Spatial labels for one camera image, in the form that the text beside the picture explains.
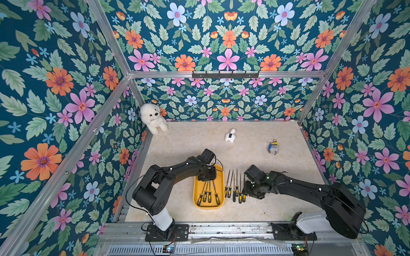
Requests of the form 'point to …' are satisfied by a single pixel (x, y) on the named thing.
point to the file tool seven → (215, 194)
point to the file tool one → (227, 187)
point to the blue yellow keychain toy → (273, 148)
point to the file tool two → (229, 190)
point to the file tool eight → (210, 192)
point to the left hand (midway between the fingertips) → (217, 176)
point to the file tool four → (237, 186)
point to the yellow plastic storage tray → (199, 188)
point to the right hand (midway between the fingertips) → (245, 193)
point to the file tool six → (244, 197)
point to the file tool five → (240, 193)
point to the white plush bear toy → (150, 116)
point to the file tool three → (234, 192)
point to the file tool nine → (205, 194)
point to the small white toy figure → (230, 137)
